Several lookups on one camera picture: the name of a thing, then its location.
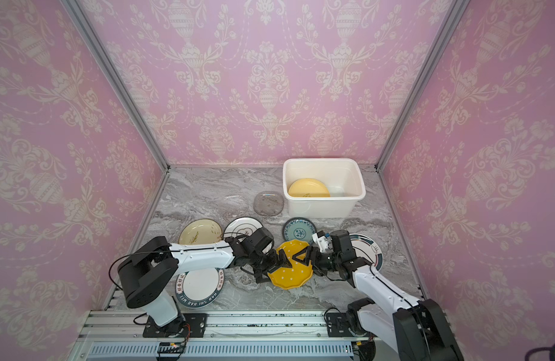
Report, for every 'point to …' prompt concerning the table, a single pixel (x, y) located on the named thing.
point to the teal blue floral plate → (298, 228)
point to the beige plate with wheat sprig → (200, 231)
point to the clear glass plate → (268, 203)
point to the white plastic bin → (346, 173)
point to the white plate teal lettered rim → (195, 289)
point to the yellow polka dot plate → (299, 274)
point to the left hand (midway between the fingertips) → (286, 275)
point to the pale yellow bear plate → (308, 188)
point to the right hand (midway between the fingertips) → (298, 261)
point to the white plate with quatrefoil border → (241, 227)
